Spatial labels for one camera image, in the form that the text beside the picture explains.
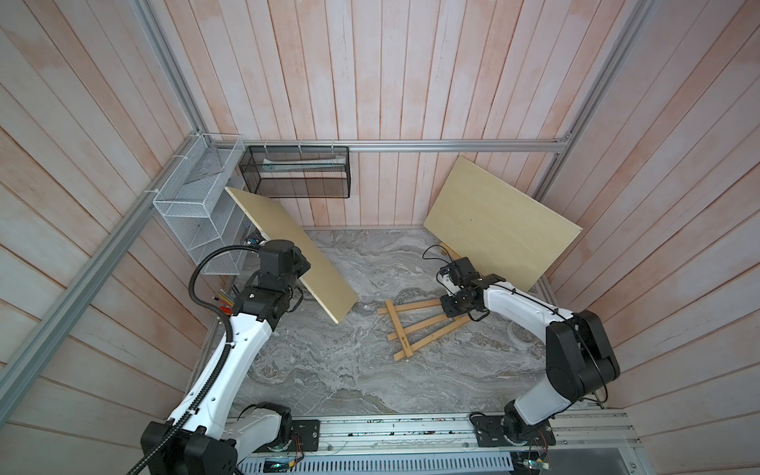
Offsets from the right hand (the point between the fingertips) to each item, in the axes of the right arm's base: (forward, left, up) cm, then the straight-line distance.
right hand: (449, 303), depth 93 cm
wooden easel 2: (-12, +16, +2) cm, 20 cm away
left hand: (0, +44, +23) cm, 50 cm away
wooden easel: (+22, -3, 0) cm, 22 cm away
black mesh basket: (+41, +52, +22) cm, 70 cm away
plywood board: (+2, +37, -1) cm, 37 cm away
